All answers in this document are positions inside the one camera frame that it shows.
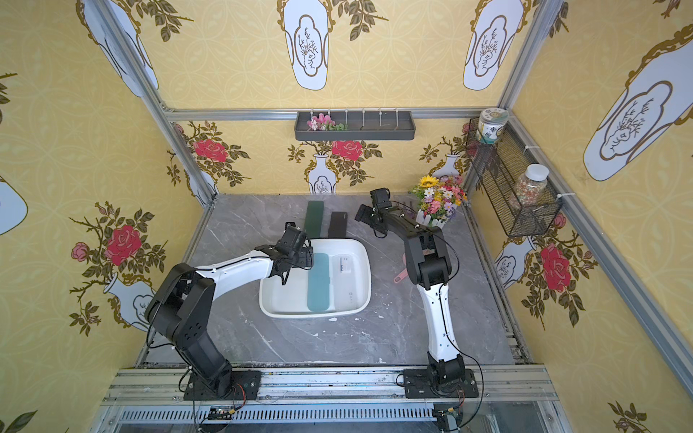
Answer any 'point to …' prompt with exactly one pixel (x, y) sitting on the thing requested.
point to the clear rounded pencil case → (344, 281)
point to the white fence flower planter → (438, 198)
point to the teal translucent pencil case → (318, 284)
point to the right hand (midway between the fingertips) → (375, 214)
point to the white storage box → (290, 300)
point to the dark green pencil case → (313, 218)
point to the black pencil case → (337, 225)
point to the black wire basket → (500, 166)
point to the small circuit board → (220, 413)
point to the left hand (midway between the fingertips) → (288, 252)
